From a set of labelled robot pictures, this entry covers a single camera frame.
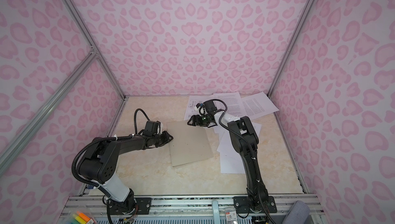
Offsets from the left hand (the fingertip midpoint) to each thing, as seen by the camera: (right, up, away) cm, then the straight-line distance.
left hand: (173, 136), depth 95 cm
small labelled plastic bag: (+31, -31, -26) cm, 51 cm away
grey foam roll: (+61, -29, -28) cm, 73 cm away
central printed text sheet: (+42, +19, +19) cm, 50 cm away
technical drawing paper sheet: (+11, +23, +22) cm, 33 cm away
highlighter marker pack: (-37, -32, -26) cm, 56 cm away
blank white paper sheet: (+34, -13, -7) cm, 37 cm away
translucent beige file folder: (+9, -4, -1) cm, 10 cm away
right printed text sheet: (+59, +20, +19) cm, 65 cm away
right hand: (+13, +9, +4) cm, 16 cm away
